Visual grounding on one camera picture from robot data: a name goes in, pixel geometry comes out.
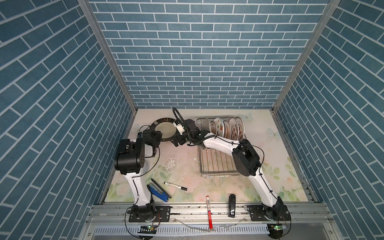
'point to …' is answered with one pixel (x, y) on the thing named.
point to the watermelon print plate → (227, 129)
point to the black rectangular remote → (232, 204)
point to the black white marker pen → (179, 187)
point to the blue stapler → (155, 189)
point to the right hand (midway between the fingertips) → (174, 135)
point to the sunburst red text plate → (213, 128)
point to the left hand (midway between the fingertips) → (161, 130)
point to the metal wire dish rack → (213, 163)
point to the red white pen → (209, 213)
